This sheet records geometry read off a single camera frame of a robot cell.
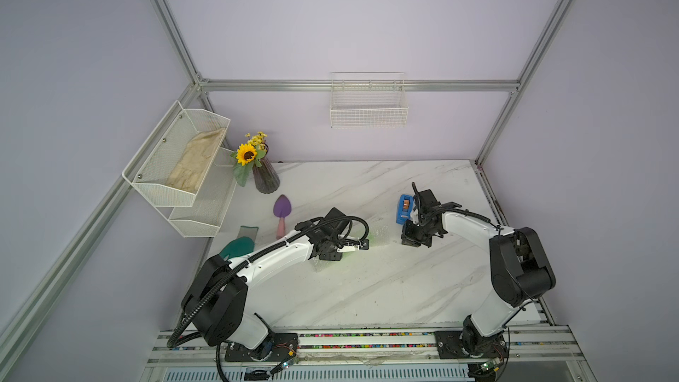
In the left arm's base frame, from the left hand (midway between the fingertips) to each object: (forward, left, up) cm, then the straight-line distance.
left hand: (332, 242), depth 86 cm
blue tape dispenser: (+17, -27, -5) cm, 33 cm away
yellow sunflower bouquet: (+26, +30, +16) cm, 42 cm away
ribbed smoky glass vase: (+29, +28, +1) cm, 40 cm away
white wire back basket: (+45, -11, +25) cm, 52 cm away
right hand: (+2, -25, -5) cm, 26 cm away
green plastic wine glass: (+2, -14, -4) cm, 15 cm away
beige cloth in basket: (+13, +43, +22) cm, 50 cm away
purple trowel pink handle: (+19, +21, -7) cm, 29 cm away
